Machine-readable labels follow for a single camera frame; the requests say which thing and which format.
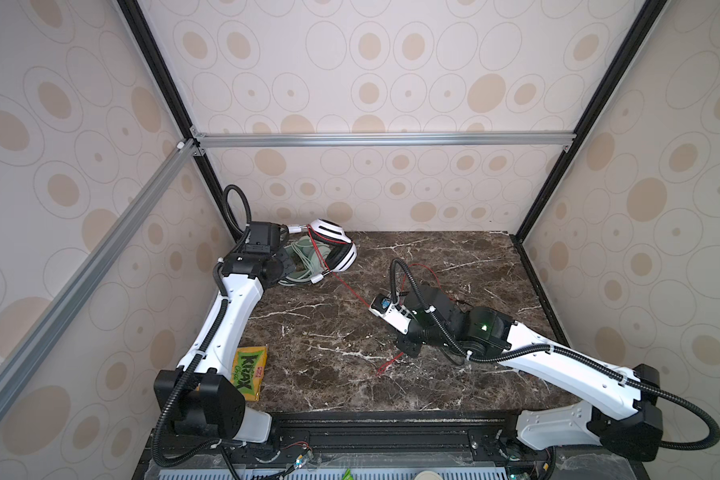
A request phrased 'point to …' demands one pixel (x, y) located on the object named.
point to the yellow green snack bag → (248, 371)
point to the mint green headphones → (309, 256)
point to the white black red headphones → (341, 254)
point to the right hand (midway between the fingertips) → (389, 324)
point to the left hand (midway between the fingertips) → (291, 258)
